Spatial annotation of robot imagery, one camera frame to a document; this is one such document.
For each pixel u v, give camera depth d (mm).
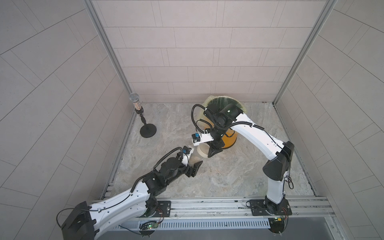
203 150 667
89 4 706
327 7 717
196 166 666
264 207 640
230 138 598
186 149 631
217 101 875
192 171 655
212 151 621
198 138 596
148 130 988
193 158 735
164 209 710
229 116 515
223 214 705
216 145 616
